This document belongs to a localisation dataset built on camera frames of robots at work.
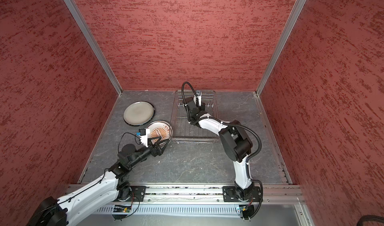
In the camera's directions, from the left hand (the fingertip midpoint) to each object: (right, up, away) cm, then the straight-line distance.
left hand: (166, 141), depth 78 cm
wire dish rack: (+7, +3, +17) cm, 19 cm away
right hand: (+17, +21, +17) cm, 32 cm away
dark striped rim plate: (-23, +6, +20) cm, 31 cm away
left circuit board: (-21, -32, -6) cm, 39 cm away
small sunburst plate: (-8, +4, +19) cm, 21 cm away
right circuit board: (+41, -33, -7) cm, 53 cm away
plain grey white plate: (-25, +14, +27) cm, 40 cm away
